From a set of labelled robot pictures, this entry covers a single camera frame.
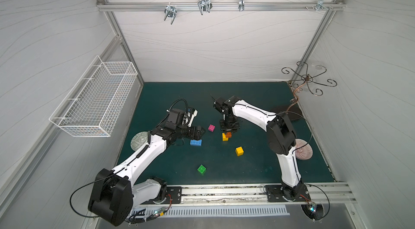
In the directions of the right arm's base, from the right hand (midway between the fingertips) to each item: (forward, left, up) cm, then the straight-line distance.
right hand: (226, 132), depth 90 cm
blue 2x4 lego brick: (-6, +17, -2) cm, 18 cm away
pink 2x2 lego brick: (+4, +9, -3) cm, 10 cm away
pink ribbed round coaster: (-7, -42, -3) cm, 42 cm away
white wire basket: (-5, +59, +28) cm, 66 cm away
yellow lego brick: (-2, +1, -1) cm, 3 cm away
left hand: (-4, +14, +9) cm, 17 cm away
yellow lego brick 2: (-10, -7, -1) cm, 12 cm away
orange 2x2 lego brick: (-2, -1, +1) cm, 2 cm away
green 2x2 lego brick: (-21, +12, -1) cm, 24 cm away
